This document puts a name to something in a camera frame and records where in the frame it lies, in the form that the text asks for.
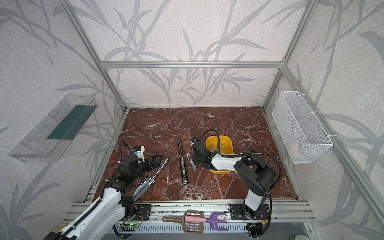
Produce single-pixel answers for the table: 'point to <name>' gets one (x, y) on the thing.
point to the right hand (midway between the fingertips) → (196, 149)
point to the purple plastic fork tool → (214, 221)
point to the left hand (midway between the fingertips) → (159, 154)
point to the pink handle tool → (191, 218)
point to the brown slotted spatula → (188, 227)
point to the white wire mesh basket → (301, 138)
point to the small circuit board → (133, 225)
